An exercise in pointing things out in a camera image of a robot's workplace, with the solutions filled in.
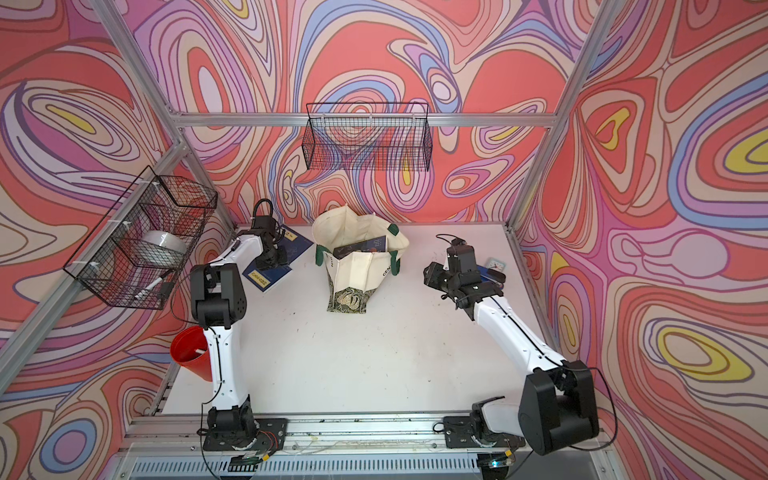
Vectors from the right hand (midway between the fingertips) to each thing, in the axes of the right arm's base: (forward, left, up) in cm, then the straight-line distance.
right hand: (430, 279), depth 85 cm
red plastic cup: (-15, +68, -8) cm, 71 cm away
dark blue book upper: (+29, +49, -14) cm, 58 cm away
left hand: (+19, +51, -13) cm, 56 cm away
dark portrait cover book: (+19, +17, -6) cm, 26 cm away
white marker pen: (-6, +70, +11) cm, 71 cm away
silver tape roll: (-1, +66, +19) cm, 68 cm away
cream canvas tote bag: (+3, +23, -2) cm, 23 cm away
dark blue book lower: (+12, +56, -12) cm, 58 cm away
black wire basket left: (-2, +73, +18) cm, 75 cm away
